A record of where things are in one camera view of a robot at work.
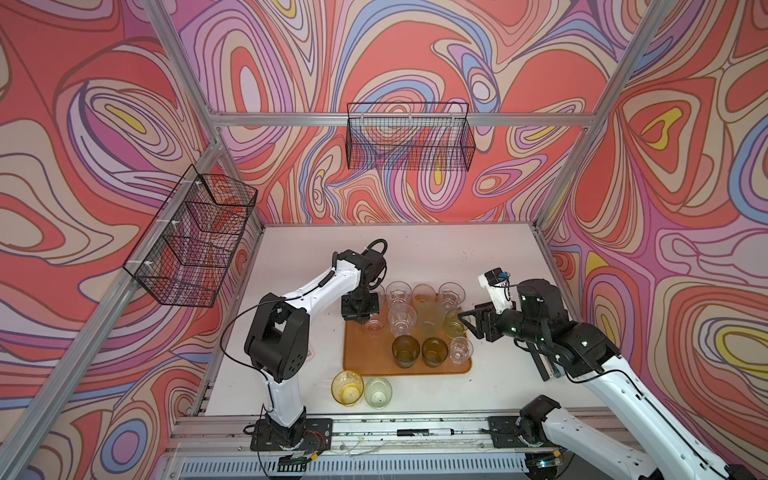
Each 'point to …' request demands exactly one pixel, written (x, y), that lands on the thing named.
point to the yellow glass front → (347, 387)
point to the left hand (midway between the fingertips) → (371, 319)
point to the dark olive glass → (405, 351)
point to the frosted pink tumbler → (423, 295)
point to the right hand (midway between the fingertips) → (471, 319)
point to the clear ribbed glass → (451, 295)
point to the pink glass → (375, 323)
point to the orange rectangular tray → (372, 356)
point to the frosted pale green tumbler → (430, 319)
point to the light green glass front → (378, 393)
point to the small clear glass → (461, 349)
